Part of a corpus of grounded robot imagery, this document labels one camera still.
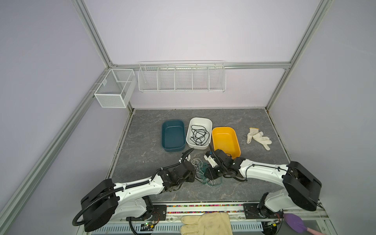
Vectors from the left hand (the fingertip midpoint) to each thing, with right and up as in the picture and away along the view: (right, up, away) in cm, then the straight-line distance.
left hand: (193, 173), depth 82 cm
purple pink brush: (+51, -21, -11) cm, 56 cm away
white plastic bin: (+11, +28, +26) cm, 40 cm away
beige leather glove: (+9, -21, -11) cm, 25 cm away
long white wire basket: (-8, +60, +16) cm, 63 cm away
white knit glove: (+45, +19, +20) cm, 53 cm away
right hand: (+8, -1, +2) cm, 8 cm away
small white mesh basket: (-54, +53, +19) cm, 78 cm away
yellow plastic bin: (+23, +17, +20) cm, 35 cm away
